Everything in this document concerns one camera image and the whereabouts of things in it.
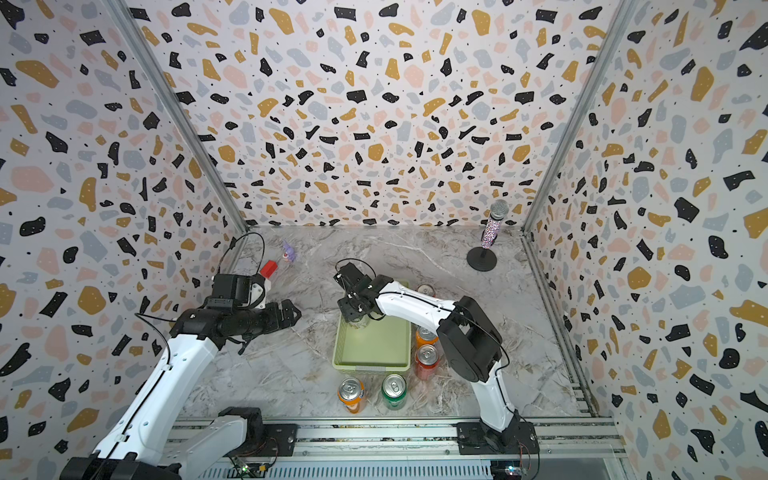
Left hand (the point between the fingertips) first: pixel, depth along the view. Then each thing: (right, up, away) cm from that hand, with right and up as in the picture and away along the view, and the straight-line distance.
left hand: (288, 316), depth 78 cm
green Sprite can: (+28, -17, -6) cm, 33 cm away
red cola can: (+36, -12, -1) cm, 38 cm away
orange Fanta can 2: (+36, -7, +4) cm, 37 cm away
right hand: (+15, +1, +12) cm, 19 cm away
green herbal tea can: (+17, -4, +12) cm, 21 cm away
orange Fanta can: (+18, -17, -6) cm, 25 cm away
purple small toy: (-12, +16, +32) cm, 38 cm away
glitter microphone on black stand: (+60, +15, +33) cm, 70 cm away
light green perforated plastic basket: (+24, -11, +12) cm, 29 cm away
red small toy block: (-18, +11, +29) cm, 35 cm away
